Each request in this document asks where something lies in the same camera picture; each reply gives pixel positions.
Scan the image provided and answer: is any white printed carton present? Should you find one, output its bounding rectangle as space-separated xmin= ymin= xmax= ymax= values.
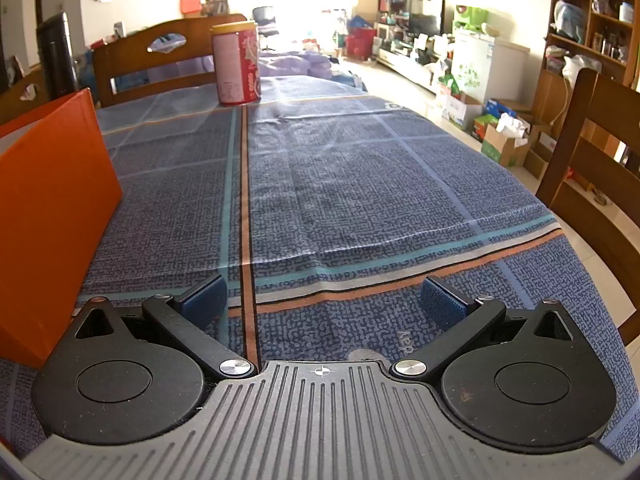
xmin=442 ymin=91 xmax=484 ymax=132

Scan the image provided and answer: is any black office chair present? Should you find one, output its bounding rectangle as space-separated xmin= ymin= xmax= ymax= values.
xmin=252 ymin=6 xmax=278 ymax=37

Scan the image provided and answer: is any wooden slatted chair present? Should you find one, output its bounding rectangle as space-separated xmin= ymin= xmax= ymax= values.
xmin=535 ymin=67 xmax=640 ymax=351

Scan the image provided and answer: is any wooden chair with cutout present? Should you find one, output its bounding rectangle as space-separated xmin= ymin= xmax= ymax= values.
xmin=91 ymin=12 xmax=248 ymax=108

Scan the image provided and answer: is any open brown cardboard box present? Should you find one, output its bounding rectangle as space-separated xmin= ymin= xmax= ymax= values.
xmin=481 ymin=121 xmax=532 ymax=168

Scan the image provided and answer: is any black television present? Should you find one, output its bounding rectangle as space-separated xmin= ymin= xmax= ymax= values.
xmin=410 ymin=0 xmax=446 ymax=37

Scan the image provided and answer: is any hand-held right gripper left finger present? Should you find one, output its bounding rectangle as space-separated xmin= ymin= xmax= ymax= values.
xmin=74 ymin=274 xmax=253 ymax=381

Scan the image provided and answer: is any black cylindrical speaker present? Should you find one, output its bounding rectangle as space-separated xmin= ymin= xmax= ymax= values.
xmin=36 ymin=12 xmax=79 ymax=106

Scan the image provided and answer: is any red cylindrical can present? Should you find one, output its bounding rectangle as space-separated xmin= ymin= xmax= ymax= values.
xmin=210 ymin=20 xmax=262 ymax=107

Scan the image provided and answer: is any blue patterned tablecloth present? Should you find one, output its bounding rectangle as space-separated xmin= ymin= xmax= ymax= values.
xmin=0 ymin=75 xmax=628 ymax=463

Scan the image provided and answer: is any purple bedding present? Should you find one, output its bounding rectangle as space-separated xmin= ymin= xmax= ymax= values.
xmin=257 ymin=50 xmax=362 ymax=82

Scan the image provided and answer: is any orange cardboard box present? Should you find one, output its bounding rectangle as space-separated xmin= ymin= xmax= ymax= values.
xmin=0 ymin=87 xmax=124 ymax=370

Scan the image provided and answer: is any red plastic basket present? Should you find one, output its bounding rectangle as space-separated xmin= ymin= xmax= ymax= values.
xmin=346 ymin=27 xmax=377 ymax=59

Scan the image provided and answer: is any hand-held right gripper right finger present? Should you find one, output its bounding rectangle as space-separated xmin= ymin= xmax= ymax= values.
xmin=390 ymin=276 xmax=576 ymax=381

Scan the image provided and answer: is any green box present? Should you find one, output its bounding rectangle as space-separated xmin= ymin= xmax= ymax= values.
xmin=452 ymin=5 xmax=490 ymax=34

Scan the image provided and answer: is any large wooden bookshelf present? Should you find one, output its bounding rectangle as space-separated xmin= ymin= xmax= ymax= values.
xmin=542 ymin=0 xmax=640 ymax=92

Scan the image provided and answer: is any white low television cabinet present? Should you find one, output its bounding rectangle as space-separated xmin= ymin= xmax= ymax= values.
xmin=376 ymin=46 xmax=441 ymax=92

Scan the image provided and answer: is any white chest freezer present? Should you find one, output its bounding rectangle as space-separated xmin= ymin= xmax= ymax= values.
xmin=452 ymin=27 xmax=531 ymax=106

